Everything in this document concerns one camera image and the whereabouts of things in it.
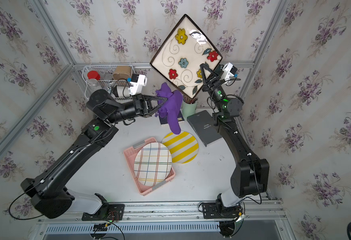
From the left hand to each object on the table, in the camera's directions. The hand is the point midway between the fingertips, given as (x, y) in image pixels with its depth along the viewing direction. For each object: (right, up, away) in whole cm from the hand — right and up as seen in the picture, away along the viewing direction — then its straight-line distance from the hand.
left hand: (167, 106), depth 45 cm
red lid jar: (-49, +25, +48) cm, 73 cm away
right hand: (+12, +15, +10) cm, 21 cm away
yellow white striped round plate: (+8, -22, +53) cm, 58 cm away
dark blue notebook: (-6, -4, +66) cm, 66 cm away
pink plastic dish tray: (-26, -25, +46) cm, 58 cm away
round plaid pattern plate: (-11, -30, +42) cm, 53 cm away
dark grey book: (+22, -7, +58) cm, 63 cm away
